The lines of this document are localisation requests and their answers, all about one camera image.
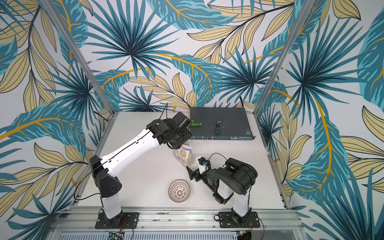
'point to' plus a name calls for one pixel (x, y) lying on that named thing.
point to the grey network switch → (234, 123)
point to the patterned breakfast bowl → (179, 191)
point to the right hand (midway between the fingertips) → (187, 168)
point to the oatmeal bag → (184, 154)
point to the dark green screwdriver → (217, 131)
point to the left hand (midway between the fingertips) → (188, 140)
